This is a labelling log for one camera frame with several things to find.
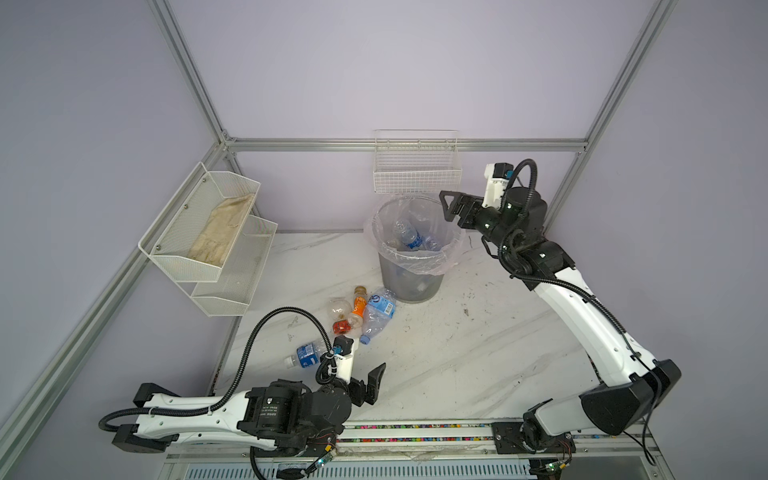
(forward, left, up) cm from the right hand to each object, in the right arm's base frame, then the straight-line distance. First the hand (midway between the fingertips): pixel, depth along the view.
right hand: (449, 194), depth 68 cm
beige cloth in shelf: (-3, +60, -12) cm, 62 cm away
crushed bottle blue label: (-7, +18, -39) cm, 44 cm away
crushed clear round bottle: (-6, +32, -42) cm, 53 cm away
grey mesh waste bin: (-1, +9, -34) cm, 35 cm away
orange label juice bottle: (-7, +25, -38) cm, 46 cm away
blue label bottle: (+15, +8, -29) cm, 33 cm away
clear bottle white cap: (+5, +2, -21) cm, 22 cm away
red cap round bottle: (-13, +30, -40) cm, 51 cm away
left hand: (-30, +19, -24) cm, 43 cm away
